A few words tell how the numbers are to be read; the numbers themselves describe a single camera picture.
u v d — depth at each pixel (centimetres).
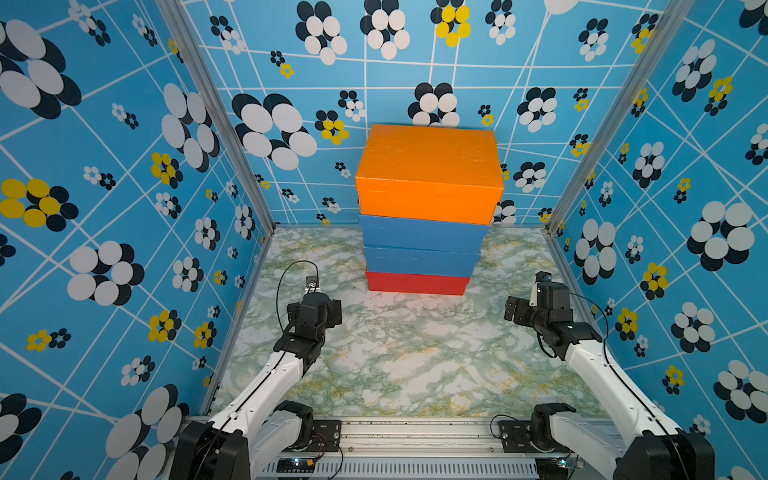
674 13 68
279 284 104
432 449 74
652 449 40
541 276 74
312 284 72
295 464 72
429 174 66
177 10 68
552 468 70
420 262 85
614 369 49
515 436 73
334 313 82
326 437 73
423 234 76
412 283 95
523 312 75
